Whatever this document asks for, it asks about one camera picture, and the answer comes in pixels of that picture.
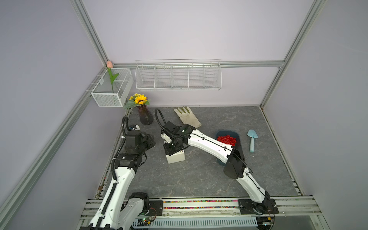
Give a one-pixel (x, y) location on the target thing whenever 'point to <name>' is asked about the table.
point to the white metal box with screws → (178, 156)
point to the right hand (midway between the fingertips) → (167, 151)
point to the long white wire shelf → (178, 74)
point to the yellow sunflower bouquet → (136, 100)
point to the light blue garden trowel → (251, 133)
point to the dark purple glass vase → (146, 117)
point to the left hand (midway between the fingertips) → (151, 138)
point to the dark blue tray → (234, 134)
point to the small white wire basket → (102, 93)
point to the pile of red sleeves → (228, 140)
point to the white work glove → (187, 117)
